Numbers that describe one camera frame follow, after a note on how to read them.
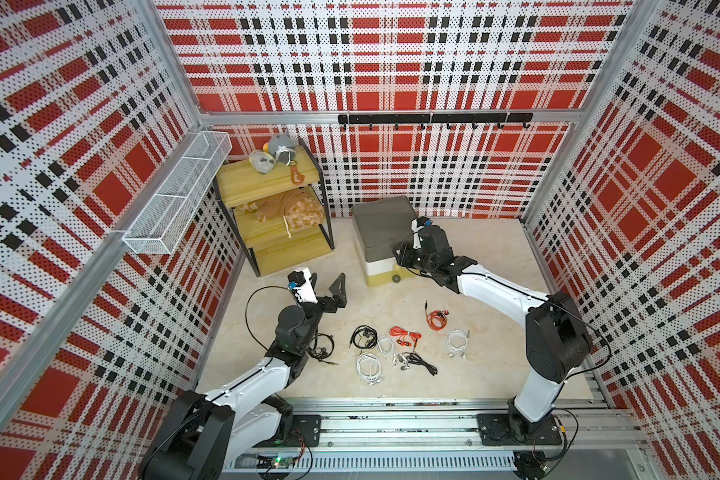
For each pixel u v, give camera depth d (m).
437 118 0.89
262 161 0.84
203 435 0.41
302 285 0.68
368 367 0.83
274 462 0.69
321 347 0.87
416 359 0.86
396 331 0.91
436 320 0.94
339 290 0.75
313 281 0.82
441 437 0.73
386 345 0.88
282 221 0.94
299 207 0.88
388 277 1.01
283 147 0.86
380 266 0.93
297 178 0.86
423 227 0.79
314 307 0.71
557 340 0.47
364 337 0.90
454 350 0.86
